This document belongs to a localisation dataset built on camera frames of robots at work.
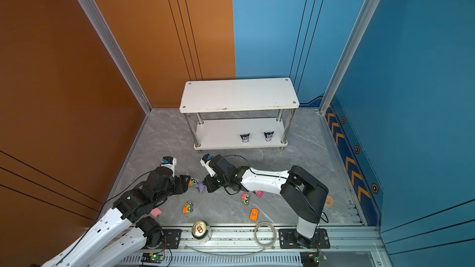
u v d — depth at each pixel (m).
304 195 0.46
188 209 0.79
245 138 0.93
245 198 0.83
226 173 0.64
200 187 0.85
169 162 0.68
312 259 0.70
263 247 0.72
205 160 0.74
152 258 0.71
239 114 1.19
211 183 0.72
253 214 0.78
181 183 0.68
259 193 0.83
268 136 0.93
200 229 0.67
